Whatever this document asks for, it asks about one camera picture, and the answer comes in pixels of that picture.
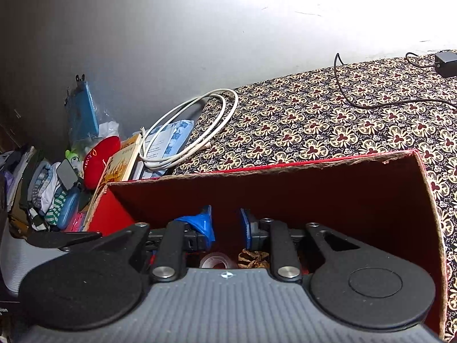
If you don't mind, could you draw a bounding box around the brown pine cone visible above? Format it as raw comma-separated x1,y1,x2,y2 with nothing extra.
238,249,270,269

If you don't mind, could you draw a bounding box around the clear tape roll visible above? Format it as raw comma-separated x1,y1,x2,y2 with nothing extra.
199,252,238,270

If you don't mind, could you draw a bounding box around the blue white paper packet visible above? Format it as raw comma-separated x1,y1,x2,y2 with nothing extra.
143,119,194,159

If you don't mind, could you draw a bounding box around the yellow illustrated book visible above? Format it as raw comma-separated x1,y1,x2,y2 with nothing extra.
82,133,141,231

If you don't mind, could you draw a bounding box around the red plush cushion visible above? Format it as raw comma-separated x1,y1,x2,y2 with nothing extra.
83,135,121,190

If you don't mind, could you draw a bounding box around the blue glasses case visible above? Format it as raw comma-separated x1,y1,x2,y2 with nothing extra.
57,187,81,230

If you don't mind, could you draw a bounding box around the red cardboard box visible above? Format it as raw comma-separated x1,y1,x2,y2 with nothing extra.
87,151,447,334

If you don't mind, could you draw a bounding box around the grey square device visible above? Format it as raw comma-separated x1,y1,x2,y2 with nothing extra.
57,159,78,190

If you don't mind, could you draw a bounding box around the green striped cloth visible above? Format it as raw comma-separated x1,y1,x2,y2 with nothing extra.
45,188,67,225

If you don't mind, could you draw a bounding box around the blue plastic packet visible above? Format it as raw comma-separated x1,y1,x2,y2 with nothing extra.
64,73,99,145

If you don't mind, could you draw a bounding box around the floral patterned tablecloth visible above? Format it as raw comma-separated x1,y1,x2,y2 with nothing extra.
175,56,456,342

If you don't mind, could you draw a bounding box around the black power adapter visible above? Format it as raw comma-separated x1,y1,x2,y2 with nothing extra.
434,50,457,78

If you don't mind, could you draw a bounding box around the white coiled cable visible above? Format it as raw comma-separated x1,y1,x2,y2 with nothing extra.
138,87,239,171

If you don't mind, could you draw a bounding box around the black cable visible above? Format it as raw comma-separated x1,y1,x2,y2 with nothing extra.
333,52,457,111

